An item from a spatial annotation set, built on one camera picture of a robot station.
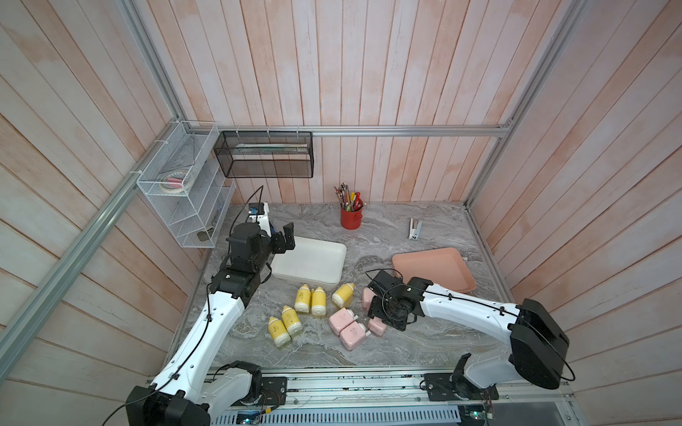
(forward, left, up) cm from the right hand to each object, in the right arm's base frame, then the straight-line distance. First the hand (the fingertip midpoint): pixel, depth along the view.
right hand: (374, 317), depth 83 cm
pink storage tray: (+23, -30, -7) cm, 39 cm away
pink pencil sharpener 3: (-7, +7, +2) cm, 10 cm away
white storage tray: (+22, +22, -1) cm, 31 cm away
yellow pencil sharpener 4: (-3, +26, +5) cm, 26 cm away
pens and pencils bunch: (+44, +8, +8) cm, 45 cm away
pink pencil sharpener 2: (-2, +11, +3) cm, 12 cm away
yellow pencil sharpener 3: (+6, +10, +3) cm, 12 cm away
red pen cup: (+40, +7, +2) cm, 40 cm away
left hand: (+17, +29, +24) cm, 41 cm away
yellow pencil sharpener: (+4, +23, +4) cm, 24 cm away
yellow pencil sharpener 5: (-6, +29, +4) cm, 30 cm away
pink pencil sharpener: (-4, 0, +3) cm, 5 cm away
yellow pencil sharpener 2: (+3, +18, +3) cm, 18 cm away
